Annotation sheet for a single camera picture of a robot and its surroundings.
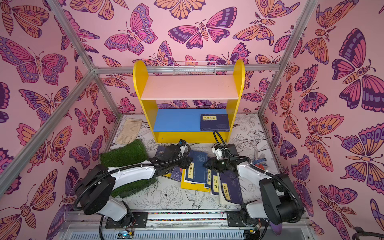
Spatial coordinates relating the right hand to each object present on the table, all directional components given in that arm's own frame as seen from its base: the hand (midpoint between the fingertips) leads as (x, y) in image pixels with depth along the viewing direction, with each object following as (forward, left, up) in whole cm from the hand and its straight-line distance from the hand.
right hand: (205, 164), depth 85 cm
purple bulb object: (-29, -33, -6) cm, 44 cm away
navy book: (-4, +5, -1) cm, 6 cm away
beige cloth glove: (+31, +56, -7) cm, 64 cm away
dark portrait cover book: (+10, +27, 0) cm, 29 cm away
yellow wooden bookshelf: (+21, +13, +10) cm, 27 cm away
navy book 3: (-9, -5, -5) cm, 11 cm away
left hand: (+4, +9, +2) cm, 10 cm away
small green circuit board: (-32, +40, -10) cm, 52 cm away
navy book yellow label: (+25, -4, +8) cm, 27 cm away
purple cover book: (-5, +16, -1) cm, 17 cm away
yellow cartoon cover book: (-11, +5, -3) cm, 13 cm away
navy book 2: (-11, -14, -6) cm, 19 cm away
